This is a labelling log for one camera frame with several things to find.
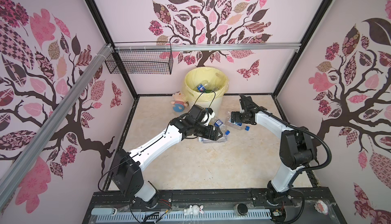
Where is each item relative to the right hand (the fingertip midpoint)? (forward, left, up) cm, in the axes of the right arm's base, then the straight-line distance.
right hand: (239, 116), depth 96 cm
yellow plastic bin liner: (+21, +14, +13) cm, 28 cm away
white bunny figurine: (-50, +29, -5) cm, 58 cm away
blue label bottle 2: (-4, +1, -5) cm, 7 cm away
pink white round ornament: (-49, -30, -5) cm, 58 cm away
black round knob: (-50, +9, +1) cm, 51 cm away
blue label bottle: (-3, +12, -4) cm, 13 cm away
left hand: (-20, +18, +10) cm, 28 cm away
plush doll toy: (+15, +40, -2) cm, 43 cm away
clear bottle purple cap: (-13, +11, -7) cm, 18 cm away
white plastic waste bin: (+5, +15, +5) cm, 16 cm away
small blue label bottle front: (+19, +24, +7) cm, 31 cm away
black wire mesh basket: (+29, +62, +25) cm, 73 cm away
